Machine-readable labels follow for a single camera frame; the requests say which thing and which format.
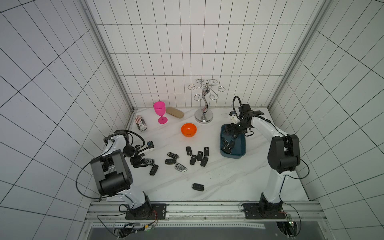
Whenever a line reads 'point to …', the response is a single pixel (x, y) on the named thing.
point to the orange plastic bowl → (188, 130)
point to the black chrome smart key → (149, 161)
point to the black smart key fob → (170, 161)
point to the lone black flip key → (197, 187)
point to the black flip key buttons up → (204, 161)
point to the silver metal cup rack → (204, 116)
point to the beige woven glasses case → (175, 112)
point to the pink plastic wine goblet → (159, 107)
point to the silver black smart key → (179, 167)
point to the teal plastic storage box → (239, 149)
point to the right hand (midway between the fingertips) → (232, 129)
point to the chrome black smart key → (175, 156)
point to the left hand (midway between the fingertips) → (141, 160)
